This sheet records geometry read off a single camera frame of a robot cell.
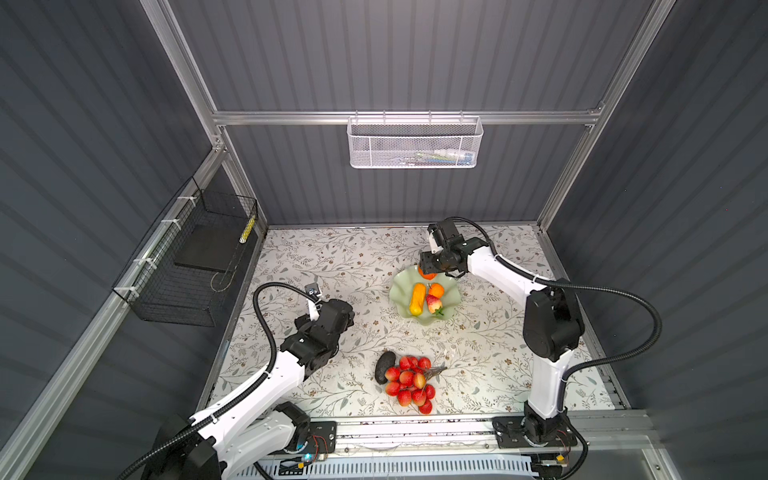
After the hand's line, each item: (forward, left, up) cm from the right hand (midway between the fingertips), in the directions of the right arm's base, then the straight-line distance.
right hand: (430, 264), depth 95 cm
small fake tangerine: (-6, -2, -7) cm, 9 cm away
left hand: (-18, +30, +3) cm, 35 cm away
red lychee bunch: (-34, +8, -7) cm, 36 cm away
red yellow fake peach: (-11, -1, -7) cm, 13 cm away
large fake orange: (-4, +1, -1) cm, 4 cm away
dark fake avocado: (-29, +15, -7) cm, 33 cm away
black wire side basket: (-16, +62, +18) cm, 67 cm away
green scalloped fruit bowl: (-6, +10, -9) cm, 14 cm away
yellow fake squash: (-8, +4, -8) cm, 12 cm away
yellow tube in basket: (-1, +52, +18) cm, 55 cm away
